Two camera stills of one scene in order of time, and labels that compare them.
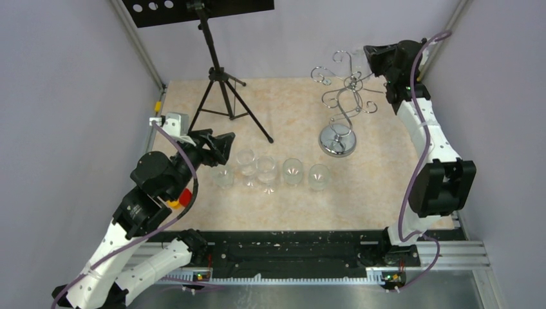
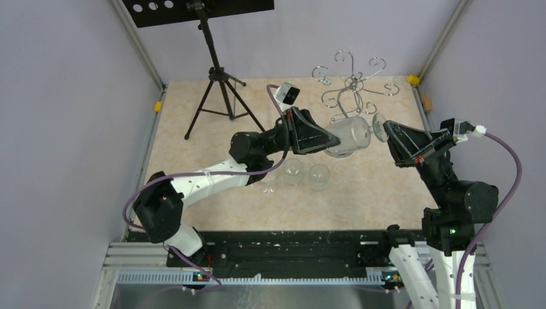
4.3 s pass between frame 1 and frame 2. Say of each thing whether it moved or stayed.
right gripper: moved
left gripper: moved
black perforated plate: stayed
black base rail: stayed
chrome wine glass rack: stayed
